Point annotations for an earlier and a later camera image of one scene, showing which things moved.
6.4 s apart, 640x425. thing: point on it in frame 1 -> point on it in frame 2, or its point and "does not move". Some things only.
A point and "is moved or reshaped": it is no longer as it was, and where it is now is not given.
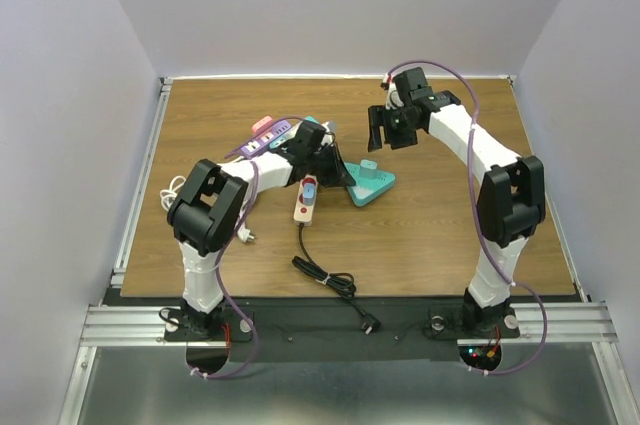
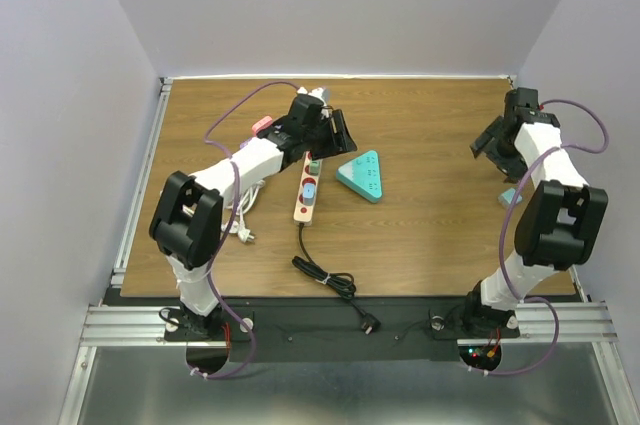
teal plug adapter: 368,169 is moved or reshaped
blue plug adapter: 309,192 does not move
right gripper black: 378,116 -> 515,168
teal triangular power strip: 368,182 is moved or reshaped
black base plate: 341,329 does not move
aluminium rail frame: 124,325 does not move
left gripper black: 338,175 -> 338,143
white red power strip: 304,213 does not move
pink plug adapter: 262,124 does not move
